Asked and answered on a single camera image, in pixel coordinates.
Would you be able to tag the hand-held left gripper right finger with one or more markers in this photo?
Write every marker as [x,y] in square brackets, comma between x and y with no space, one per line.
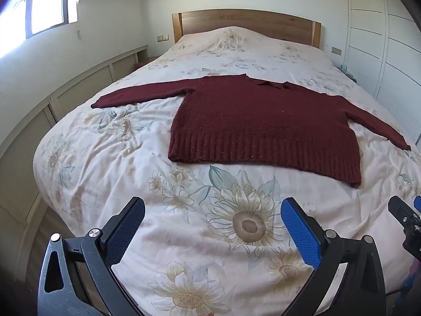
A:
[301,230]

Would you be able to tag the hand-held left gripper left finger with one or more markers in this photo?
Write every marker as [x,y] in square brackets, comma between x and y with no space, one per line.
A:
[126,228]

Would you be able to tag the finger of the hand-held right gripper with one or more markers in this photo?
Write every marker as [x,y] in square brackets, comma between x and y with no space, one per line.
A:
[418,203]
[398,210]

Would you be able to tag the dark red knitted sweater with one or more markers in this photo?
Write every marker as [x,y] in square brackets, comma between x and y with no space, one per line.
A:
[263,121]

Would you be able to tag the floral bed duvet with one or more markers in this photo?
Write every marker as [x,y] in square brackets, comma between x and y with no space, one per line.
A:
[131,171]

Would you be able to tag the cluttered bedside table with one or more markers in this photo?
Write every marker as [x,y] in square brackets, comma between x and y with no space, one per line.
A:
[350,75]

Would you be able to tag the white wardrobe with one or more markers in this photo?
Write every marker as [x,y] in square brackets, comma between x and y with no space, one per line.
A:
[388,46]

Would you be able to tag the reddish bedside table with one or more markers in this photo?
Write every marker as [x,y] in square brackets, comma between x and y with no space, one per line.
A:
[146,62]

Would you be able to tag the wooden headboard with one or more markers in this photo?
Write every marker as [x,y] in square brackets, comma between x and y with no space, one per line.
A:
[250,23]

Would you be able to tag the window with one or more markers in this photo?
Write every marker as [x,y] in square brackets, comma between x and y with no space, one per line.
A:
[49,6]

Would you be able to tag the slatted low wall cabinet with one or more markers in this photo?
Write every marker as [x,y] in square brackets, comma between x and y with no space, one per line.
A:
[75,89]

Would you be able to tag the beige wall socket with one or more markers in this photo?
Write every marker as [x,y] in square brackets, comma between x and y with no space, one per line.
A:
[336,50]
[162,38]

